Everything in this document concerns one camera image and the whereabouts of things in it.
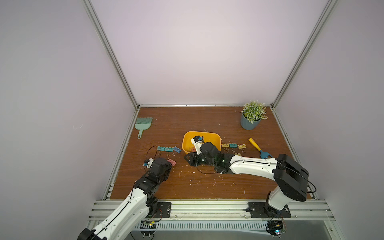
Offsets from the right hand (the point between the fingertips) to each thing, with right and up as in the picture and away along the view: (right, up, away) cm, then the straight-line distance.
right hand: (185, 154), depth 78 cm
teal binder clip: (+30, +2, +17) cm, 34 cm away
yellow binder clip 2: (+35, +1, +17) cm, 39 cm away
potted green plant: (+43, +24, +16) cm, 51 cm away
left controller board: (-18, -34, -7) cm, 39 cm away
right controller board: (+43, -32, -10) cm, 55 cm away
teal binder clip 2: (-17, 0, +16) cm, 23 cm away
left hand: (-7, -5, +6) cm, 10 cm away
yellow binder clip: (+25, +2, +17) cm, 30 cm away
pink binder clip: (-8, -7, +9) cm, 14 cm away
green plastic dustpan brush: (-36, +15, +32) cm, 50 cm away
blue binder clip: (-7, -1, +16) cm, 17 cm away
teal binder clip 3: (-12, 0, +16) cm, 19 cm away
